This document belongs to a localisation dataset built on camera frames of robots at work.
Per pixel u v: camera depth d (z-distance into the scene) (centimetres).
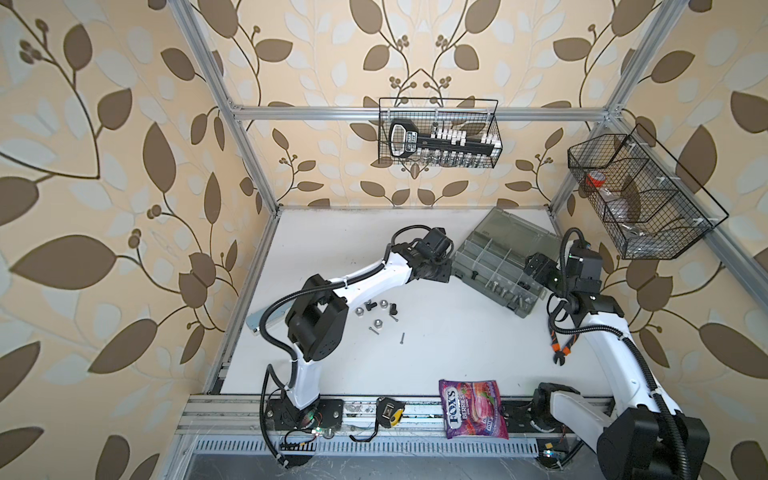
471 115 91
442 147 85
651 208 73
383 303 94
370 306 94
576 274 60
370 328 90
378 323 91
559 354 84
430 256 68
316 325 49
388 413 72
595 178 88
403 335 89
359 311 93
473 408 74
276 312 45
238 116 93
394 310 93
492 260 102
